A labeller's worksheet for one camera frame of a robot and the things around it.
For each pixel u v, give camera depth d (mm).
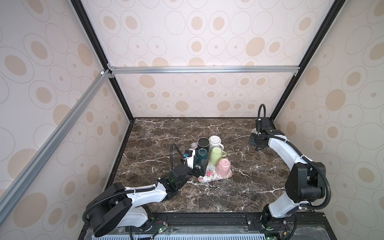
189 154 684
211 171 919
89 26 730
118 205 420
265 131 652
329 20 716
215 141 972
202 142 959
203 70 1656
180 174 601
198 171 711
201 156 875
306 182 453
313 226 731
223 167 832
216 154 875
